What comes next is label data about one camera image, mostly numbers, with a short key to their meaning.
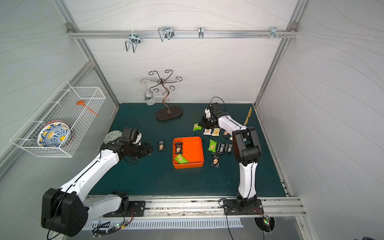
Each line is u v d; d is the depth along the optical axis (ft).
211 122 2.82
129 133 2.13
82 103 2.56
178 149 3.06
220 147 3.13
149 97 3.14
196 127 3.23
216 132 3.33
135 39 2.57
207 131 3.40
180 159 2.93
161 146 3.14
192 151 3.05
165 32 2.53
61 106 2.30
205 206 2.49
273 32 2.51
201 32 2.58
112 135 3.23
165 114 3.75
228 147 3.13
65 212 1.26
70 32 2.51
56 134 2.04
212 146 3.14
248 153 1.81
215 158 2.97
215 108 2.67
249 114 3.77
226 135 3.32
